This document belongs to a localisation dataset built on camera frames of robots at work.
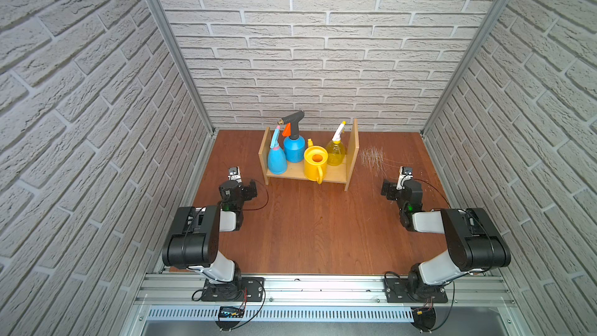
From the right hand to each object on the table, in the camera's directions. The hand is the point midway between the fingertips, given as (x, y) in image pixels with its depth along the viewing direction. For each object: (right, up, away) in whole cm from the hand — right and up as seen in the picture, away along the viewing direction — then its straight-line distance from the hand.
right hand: (391, 178), depth 95 cm
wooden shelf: (-21, +2, +1) cm, 21 cm away
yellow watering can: (-32, +8, -9) cm, 35 cm away
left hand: (-64, +1, 0) cm, 64 cm away
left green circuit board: (-60, -40, -23) cm, 75 cm away
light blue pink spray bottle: (-47, +8, -5) cm, 48 cm away
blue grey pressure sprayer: (-41, +13, -3) cm, 43 cm away
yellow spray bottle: (-24, +12, -4) cm, 27 cm away
